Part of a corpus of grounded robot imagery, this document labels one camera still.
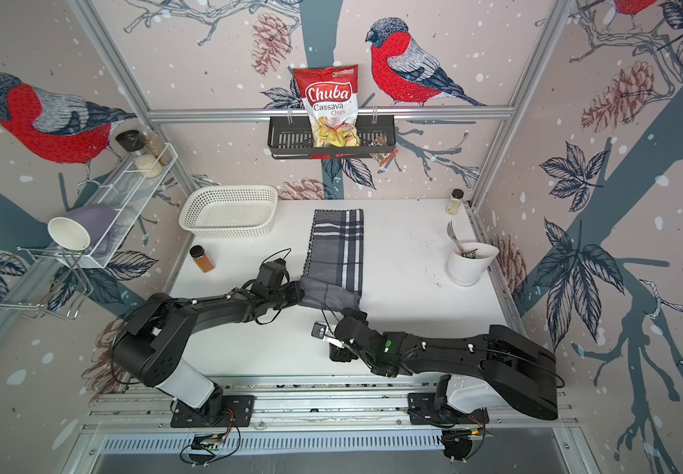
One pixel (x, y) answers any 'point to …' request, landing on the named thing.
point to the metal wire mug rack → (64, 301)
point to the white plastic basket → (214, 211)
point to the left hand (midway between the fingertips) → (311, 286)
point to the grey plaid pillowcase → (333, 278)
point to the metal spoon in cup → (451, 232)
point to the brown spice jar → (198, 255)
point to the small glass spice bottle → (454, 202)
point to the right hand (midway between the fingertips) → (339, 321)
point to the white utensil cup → (467, 261)
